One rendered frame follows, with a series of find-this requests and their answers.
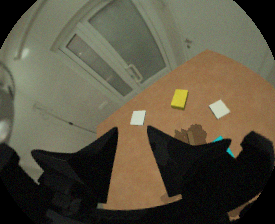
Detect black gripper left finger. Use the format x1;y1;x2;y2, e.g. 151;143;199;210
31;127;118;204

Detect yellow block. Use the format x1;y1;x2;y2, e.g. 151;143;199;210
170;89;188;111

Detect cream flat rectangular block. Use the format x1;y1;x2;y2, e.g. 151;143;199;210
209;100;230;120

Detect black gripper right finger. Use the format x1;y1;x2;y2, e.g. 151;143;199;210
146;125;231;197

